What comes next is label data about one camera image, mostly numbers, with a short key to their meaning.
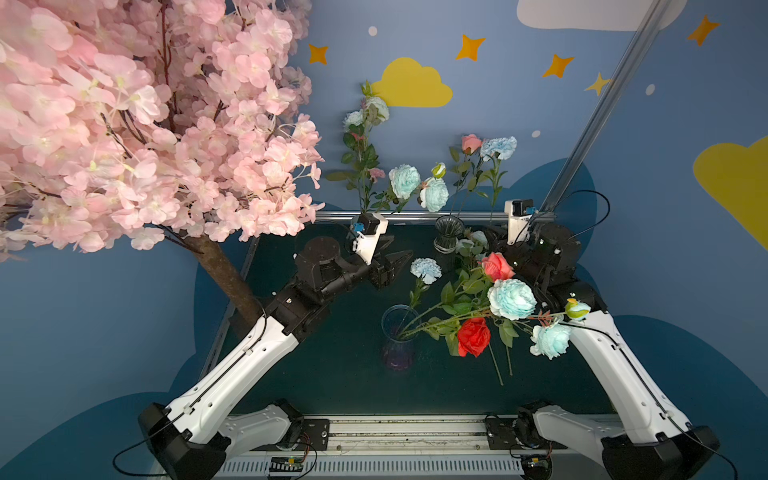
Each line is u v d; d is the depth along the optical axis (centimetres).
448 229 98
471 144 90
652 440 38
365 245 53
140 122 27
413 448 73
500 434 75
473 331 55
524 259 58
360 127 80
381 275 54
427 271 66
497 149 59
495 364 86
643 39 73
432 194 65
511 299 47
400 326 77
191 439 37
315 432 74
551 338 45
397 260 55
